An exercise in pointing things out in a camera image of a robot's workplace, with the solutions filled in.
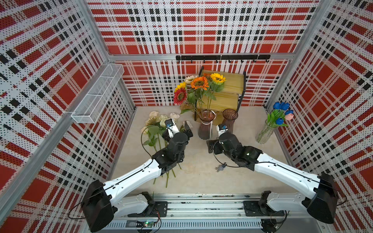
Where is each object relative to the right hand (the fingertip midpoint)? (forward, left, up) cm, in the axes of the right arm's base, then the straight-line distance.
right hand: (215, 140), depth 78 cm
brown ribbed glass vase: (+16, -10, +2) cm, 19 cm away
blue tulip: (+16, -39, +10) cm, 43 cm away
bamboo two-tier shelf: (+39, -14, -4) cm, 42 cm away
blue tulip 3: (+16, -34, +10) cm, 39 cm away
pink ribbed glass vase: (+12, +5, -7) cm, 15 cm away
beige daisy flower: (+26, +43, -14) cm, 52 cm away
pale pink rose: (+32, +28, -16) cm, 46 cm away
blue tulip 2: (+12, -40, +10) cm, 42 cm away
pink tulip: (+8, -38, +10) cm, 40 cm away
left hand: (+6, +19, +7) cm, 21 cm away
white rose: (+29, +36, -15) cm, 49 cm away
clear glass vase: (+12, -35, -13) cm, 39 cm away
